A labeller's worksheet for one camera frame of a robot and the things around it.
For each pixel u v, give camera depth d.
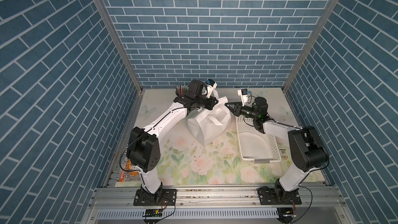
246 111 0.79
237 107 0.78
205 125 0.80
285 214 0.70
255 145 0.93
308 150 0.48
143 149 0.46
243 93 0.79
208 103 0.74
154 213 0.72
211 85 0.74
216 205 0.73
